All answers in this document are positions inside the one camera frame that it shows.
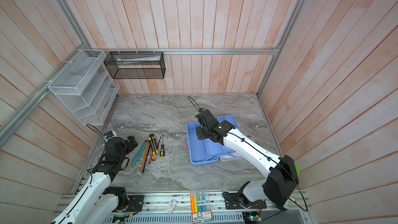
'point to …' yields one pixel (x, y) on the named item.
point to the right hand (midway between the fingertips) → (201, 130)
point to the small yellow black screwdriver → (162, 149)
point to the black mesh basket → (136, 65)
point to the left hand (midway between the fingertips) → (128, 143)
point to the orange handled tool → (144, 156)
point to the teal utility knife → (138, 153)
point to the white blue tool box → (204, 152)
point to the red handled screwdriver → (150, 158)
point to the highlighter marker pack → (201, 205)
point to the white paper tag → (171, 206)
